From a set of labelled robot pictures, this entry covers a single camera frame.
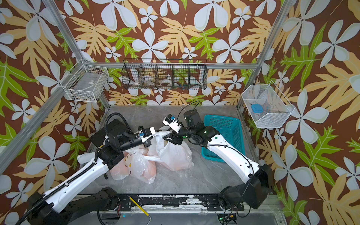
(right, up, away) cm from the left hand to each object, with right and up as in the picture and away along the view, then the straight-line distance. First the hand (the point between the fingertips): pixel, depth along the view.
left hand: (160, 128), depth 67 cm
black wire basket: (-1, +36, +30) cm, 47 cm away
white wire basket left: (-49, +27, +18) cm, 59 cm away
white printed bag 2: (+7, -16, +6) cm, 19 cm away
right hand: (+2, -3, +4) cm, 6 cm away
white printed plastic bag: (-25, -27, +13) cm, 39 cm away
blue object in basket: (+57, +11, +16) cm, 60 cm away
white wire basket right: (+62, +13, +16) cm, 65 cm away
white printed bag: (-11, -20, +5) cm, 23 cm away
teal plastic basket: (+47, -3, +36) cm, 59 cm away
